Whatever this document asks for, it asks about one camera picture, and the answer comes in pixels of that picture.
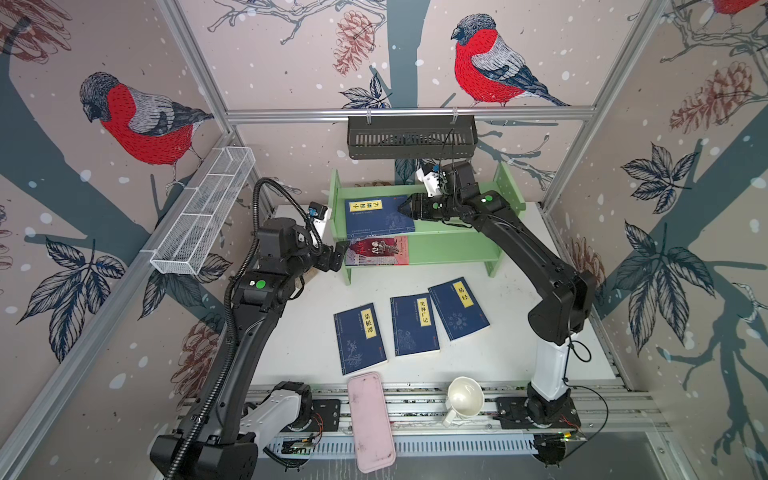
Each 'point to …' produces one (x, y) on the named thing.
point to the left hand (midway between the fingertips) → (330, 234)
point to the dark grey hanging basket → (405, 140)
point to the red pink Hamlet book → (378, 251)
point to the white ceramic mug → (465, 398)
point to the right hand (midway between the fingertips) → (401, 212)
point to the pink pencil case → (373, 434)
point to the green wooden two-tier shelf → (434, 243)
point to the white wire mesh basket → (224, 181)
